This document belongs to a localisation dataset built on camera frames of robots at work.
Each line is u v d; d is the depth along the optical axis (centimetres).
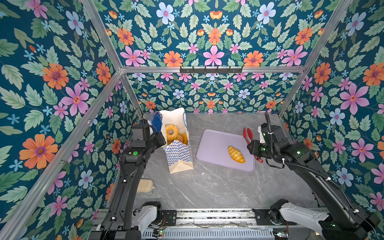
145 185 81
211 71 91
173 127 93
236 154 93
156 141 65
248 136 104
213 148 100
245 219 75
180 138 97
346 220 37
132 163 47
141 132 52
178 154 80
